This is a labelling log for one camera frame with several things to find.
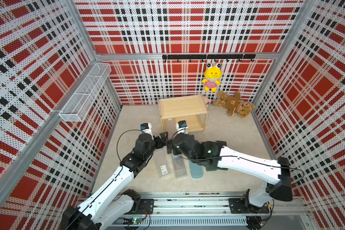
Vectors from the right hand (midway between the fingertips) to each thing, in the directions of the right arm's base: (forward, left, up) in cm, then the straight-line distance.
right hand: (177, 139), depth 70 cm
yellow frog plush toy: (+44, -23, +8) cm, 50 cm away
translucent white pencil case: (-4, -1, -27) cm, 27 cm away
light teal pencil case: (-7, -11, -26) cm, 29 cm away
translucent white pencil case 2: (0, +10, -27) cm, 28 cm away
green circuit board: (-32, +25, -27) cm, 49 cm away
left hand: (+7, +8, -6) cm, 12 cm away
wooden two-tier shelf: (+28, -9, -9) cm, 31 cm away
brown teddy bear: (+43, -44, -20) cm, 65 cm away
